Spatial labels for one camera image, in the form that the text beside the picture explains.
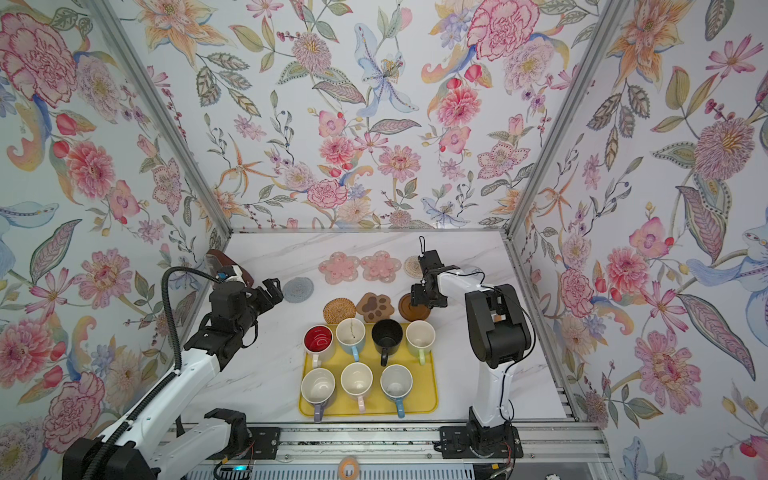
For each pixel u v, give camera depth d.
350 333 0.90
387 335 0.90
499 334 0.52
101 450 0.39
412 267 1.10
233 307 0.62
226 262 0.93
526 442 0.76
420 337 0.88
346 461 0.72
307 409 0.77
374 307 0.98
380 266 1.11
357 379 0.82
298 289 1.04
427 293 0.86
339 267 1.11
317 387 0.82
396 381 0.83
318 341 0.90
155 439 0.44
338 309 0.98
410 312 0.98
